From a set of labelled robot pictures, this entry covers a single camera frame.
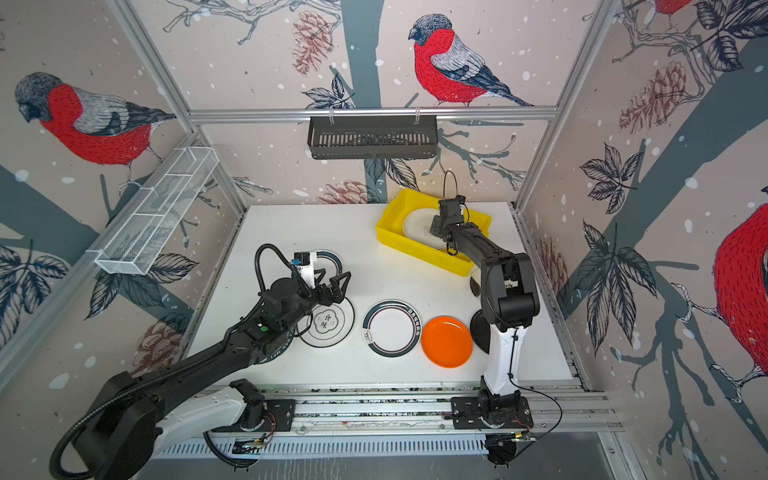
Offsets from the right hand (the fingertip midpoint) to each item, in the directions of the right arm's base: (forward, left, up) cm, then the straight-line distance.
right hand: (448, 226), depth 101 cm
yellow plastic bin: (+13, +18, -2) cm, 22 cm away
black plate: (-32, -8, -10) cm, 35 cm away
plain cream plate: (+6, +11, -6) cm, 14 cm away
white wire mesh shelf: (-17, +81, +24) cm, 86 cm away
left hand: (-27, +32, +10) cm, 43 cm away
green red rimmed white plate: (-33, +18, -10) cm, 39 cm away
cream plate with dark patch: (-16, -9, -10) cm, 21 cm away
